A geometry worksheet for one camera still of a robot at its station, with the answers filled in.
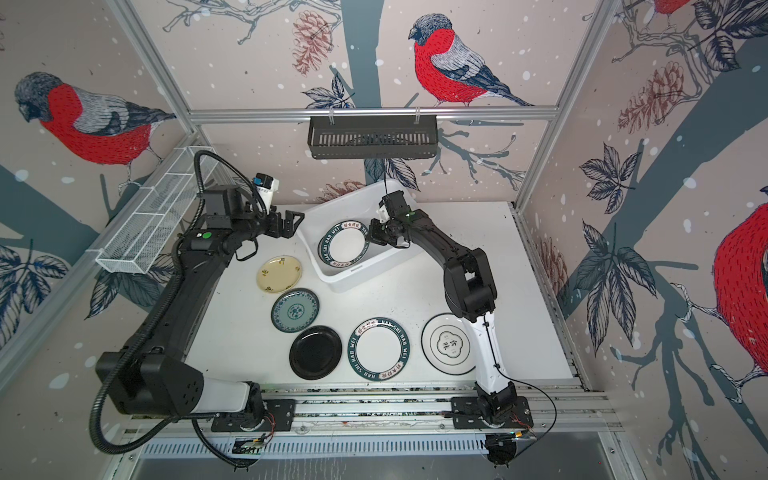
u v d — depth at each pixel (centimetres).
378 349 84
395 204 80
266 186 66
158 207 79
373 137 106
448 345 85
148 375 39
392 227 75
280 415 73
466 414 73
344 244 100
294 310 93
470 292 58
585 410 76
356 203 110
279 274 101
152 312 44
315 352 82
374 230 87
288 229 70
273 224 68
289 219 70
